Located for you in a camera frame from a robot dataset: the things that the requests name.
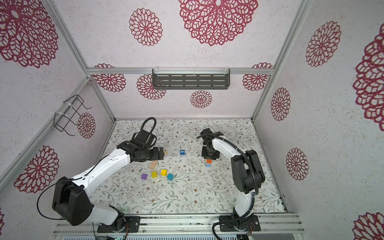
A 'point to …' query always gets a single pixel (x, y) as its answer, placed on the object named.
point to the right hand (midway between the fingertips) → (208, 155)
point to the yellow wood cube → (164, 172)
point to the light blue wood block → (208, 165)
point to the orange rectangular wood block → (209, 161)
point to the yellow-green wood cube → (154, 174)
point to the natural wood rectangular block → (153, 164)
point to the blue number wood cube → (182, 152)
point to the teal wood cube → (170, 176)
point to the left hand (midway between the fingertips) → (156, 157)
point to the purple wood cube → (144, 176)
